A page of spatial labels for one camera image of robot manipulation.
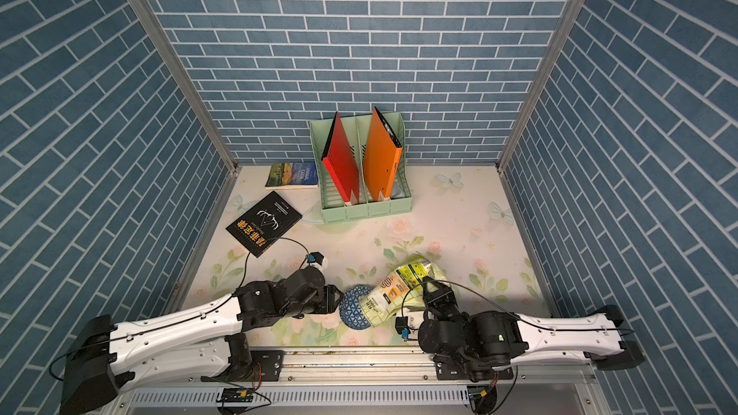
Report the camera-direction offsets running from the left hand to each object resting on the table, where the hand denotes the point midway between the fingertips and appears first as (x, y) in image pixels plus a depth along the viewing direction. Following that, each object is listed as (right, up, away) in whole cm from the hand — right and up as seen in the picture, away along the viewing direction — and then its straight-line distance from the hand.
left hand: (345, 302), depth 76 cm
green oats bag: (+14, +6, -9) cm, 18 cm away
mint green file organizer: (+1, +52, +27) cm, 58 cm away
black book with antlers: (-31, +18, +23) cm, 43 cm away
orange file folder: (+10, +40, +11) cm, 43 cm away
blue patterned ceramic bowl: (+1, -5, +7) cm, 9 cm away
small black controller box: (-28, -22, -3) cm, 36 cm away
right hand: (+22, +8, -5) cm, 24 cm away
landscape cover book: (-29, +35, +40) cm, 61 cm away
